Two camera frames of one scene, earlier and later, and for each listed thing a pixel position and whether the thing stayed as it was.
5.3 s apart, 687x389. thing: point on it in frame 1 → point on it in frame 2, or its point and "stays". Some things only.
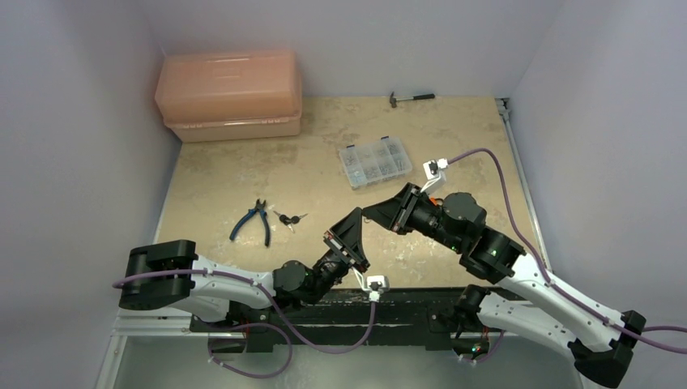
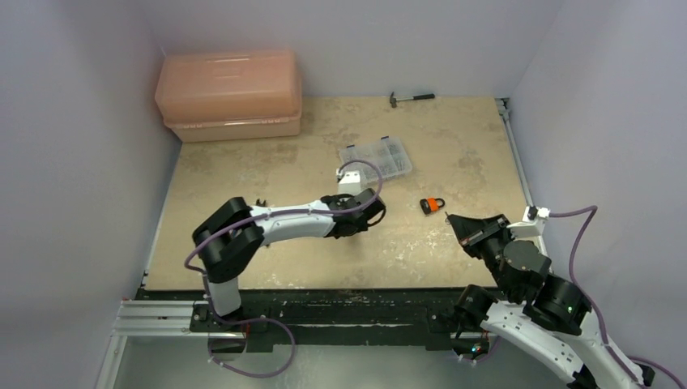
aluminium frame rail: x=134 y=322 stays
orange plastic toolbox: x=230 y=95 stays
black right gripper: x=407 y=209 → x=480 y=236
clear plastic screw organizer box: x=374 y=161 stays
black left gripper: x=349 y=228 → x=343 y=198
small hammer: x=394 y=100 stays
